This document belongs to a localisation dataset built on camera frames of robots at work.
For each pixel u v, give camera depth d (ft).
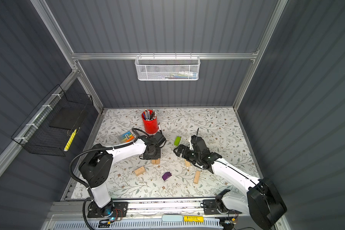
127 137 3.33
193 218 2.28
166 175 2.75
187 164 2.91
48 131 2.35
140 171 2.77
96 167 1.58
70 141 2.25
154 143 2.26
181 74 3.00
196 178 2.76
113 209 2.35
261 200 1.31
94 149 1.65
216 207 2.24
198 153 2.10
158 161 2.98
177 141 3.26
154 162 2.90
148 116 3.26
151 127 3.34
